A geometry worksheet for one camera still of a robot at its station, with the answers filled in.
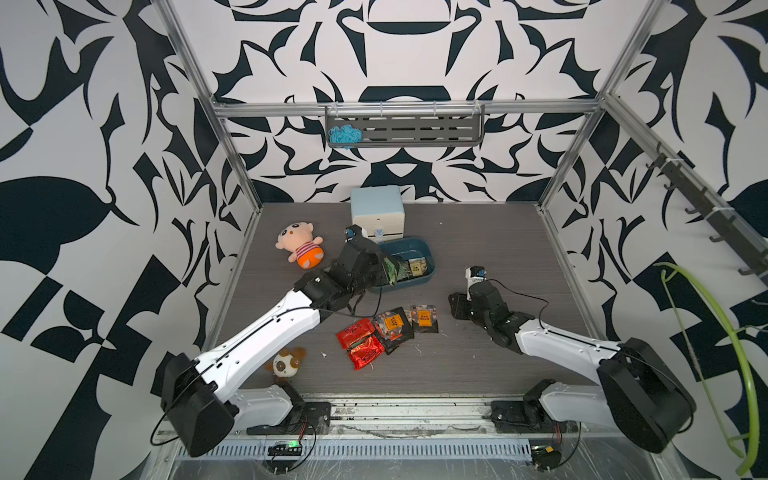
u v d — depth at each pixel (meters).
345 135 0.91
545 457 0.71
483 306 0.68
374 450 0.65
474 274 0.80
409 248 1.05
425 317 0.91
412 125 0.93
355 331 0.87
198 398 0.38
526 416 0.67
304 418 0.74
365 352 0.83
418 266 1.02
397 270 0.80
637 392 0.42
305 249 0.99
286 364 0.79
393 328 0.87
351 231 0.67
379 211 0.97
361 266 0.57
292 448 0.73
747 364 0.52
